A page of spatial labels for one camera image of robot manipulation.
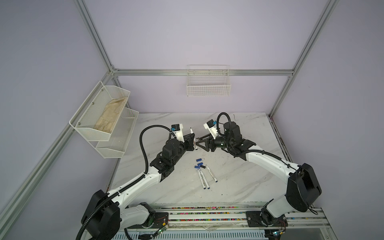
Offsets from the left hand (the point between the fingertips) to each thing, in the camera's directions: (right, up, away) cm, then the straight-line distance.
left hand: (193, 134), depth 76 cm
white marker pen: (-1, +2, 0) cm, 2 cm away
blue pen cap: (+3, -17, +19) cm, 26 cm away
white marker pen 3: (+6, -27, +10) cm, 29 cm away
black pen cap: (+6, -21, +16) cm, 27 cm away
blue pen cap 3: (+2, -21, +16) cm, 26 cm away
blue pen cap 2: (+4, -19, +16) cm, 26 cm away
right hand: (+2, -3, 0) cm, 4 cm away
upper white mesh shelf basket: (-51, +9, 0) cm, 52 cm away
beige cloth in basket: (-45, +11, +4) cm, 47 cm away
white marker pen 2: (+4, -27, +10) cm, 29 cm away
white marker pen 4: (+11, -24, +12) cm, 29 cm away
